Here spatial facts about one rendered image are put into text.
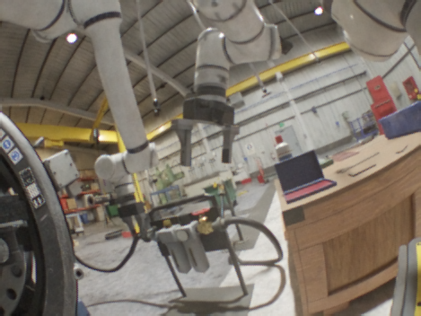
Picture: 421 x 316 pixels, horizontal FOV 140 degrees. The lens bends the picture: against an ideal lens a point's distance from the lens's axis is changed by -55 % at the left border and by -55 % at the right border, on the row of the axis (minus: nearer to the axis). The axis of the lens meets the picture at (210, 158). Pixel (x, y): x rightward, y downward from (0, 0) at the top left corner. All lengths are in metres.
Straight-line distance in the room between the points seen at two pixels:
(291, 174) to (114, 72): 0.66
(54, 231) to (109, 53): 0.49
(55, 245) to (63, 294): 0.13
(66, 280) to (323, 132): 10.88
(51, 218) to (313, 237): 0.69
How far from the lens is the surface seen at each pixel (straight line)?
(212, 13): 0.30
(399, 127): 1.04
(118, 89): 0.53
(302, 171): 0.66
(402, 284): 0.39
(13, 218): 0.48
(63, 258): 0.52
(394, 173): 0.60
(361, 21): 0.43
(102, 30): 0.54
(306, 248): 0.52
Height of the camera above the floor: 0.60
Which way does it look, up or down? 8 degrees up
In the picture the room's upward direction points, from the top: 18 degrees counter-clockwise
